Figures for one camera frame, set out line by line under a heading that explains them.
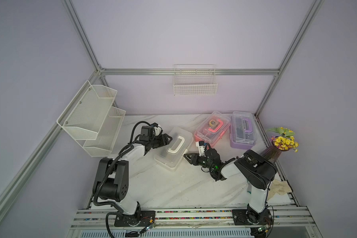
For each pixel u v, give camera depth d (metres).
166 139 0.83
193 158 0.82
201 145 0.84
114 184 0.45
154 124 0.86
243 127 1.01
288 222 0.73
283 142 0.75
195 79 0.94
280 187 0.82
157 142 0.81
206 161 0.80
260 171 0.51
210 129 0.98
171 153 0.85
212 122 1.04
